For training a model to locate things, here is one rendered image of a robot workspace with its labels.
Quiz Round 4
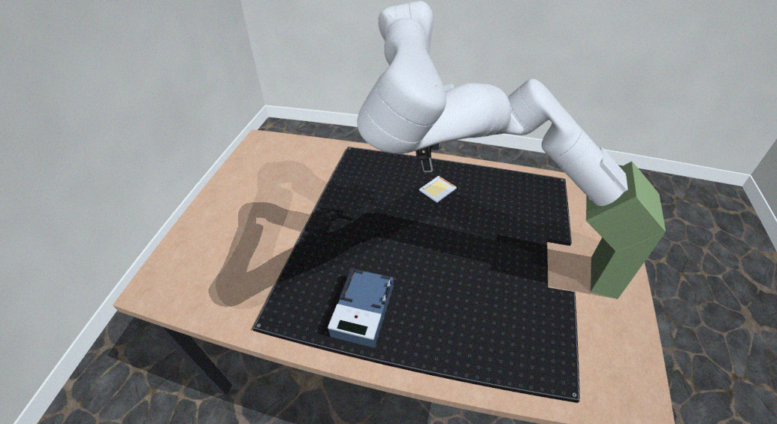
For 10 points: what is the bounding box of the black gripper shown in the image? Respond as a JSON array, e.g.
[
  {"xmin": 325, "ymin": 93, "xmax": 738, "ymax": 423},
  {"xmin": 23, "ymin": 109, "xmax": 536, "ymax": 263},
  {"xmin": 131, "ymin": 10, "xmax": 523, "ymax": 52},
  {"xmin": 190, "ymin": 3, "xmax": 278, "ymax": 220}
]
[{"xmin": 416, "ymin": 144, "xmax": 440, "ymax": 172}]

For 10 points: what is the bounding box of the blue-grey dock with white console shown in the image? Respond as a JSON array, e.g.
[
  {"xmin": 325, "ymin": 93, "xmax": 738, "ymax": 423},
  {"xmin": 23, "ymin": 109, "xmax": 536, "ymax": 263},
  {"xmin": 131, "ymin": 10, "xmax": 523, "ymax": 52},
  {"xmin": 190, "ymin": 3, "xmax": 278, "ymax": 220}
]
[{"xmin": 328, "ymin": 268, "xmax": 394, "ymax": 347}]

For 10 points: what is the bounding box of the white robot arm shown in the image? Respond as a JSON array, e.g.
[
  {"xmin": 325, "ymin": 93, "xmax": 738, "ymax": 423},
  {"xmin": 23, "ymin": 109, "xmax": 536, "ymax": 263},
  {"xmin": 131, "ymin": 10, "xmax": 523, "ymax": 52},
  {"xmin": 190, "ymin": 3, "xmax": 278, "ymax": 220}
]
[{"xmin": 357, "ymin": 1, "xmax": 628, "ymax": 206}]

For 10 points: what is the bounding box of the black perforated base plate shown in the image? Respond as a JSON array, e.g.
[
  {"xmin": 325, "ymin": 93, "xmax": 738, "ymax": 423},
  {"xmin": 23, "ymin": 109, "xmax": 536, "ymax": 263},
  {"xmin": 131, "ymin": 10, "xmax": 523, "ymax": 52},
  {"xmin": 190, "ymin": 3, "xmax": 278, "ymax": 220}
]
[{"xmin": 252, "ymin": 147, "xmax": 580, "ymax": 403}]

